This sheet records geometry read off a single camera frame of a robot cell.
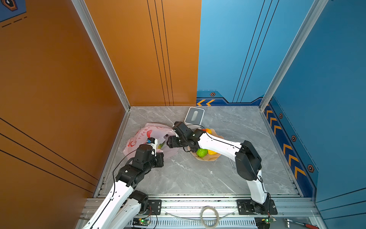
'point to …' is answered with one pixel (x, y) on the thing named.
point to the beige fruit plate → (209, 157)
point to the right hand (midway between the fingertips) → (171, 142)
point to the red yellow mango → (208, 130)
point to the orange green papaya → (160, 145)
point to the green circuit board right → (263, 222)
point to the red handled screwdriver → (310, 226)
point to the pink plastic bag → (159, 132)
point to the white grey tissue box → (194, 117)
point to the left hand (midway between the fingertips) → (164, 153)
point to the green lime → (201, 152)
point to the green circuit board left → (140, 222)
